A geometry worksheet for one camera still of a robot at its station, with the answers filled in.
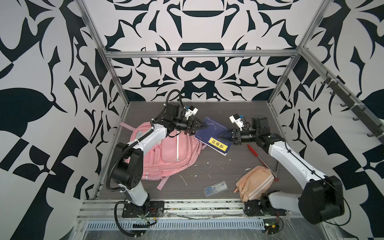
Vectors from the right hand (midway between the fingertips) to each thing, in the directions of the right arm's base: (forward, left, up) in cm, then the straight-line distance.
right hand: (221, 137), depth 74 cm
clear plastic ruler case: (-18, +2, -22) cm, 28 cm away
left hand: (+6, +7, 0) cm, 9 cm away
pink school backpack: (-2, +23, -16) cm, 28 cm away
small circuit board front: (-34, -23, -24) cm, 47 cm away
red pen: (-13, -32, -23) cm, 42 cm away
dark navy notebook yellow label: (+1, +5, -1) cm, 6 cm away
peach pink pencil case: (-16, -19, -23) cm, 34 cm away
